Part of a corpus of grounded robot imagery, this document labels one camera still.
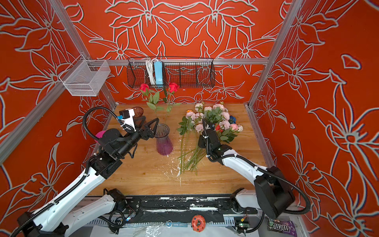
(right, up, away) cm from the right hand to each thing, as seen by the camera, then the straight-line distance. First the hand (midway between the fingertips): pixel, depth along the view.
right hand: (201, 136), depth 87 cm
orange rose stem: (-7, +17, +21) cm, 28 cm away
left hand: (-24, +12, -23) cm, 36 cm away
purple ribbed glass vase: (-23, -7, +8) cm, 25 cm away
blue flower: (+24, +10, +16) cm, 30 cm away
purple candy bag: (+37, -39, -20) cm, 57 cm away
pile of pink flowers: (+11, +12, +15) cm, 21 cm away
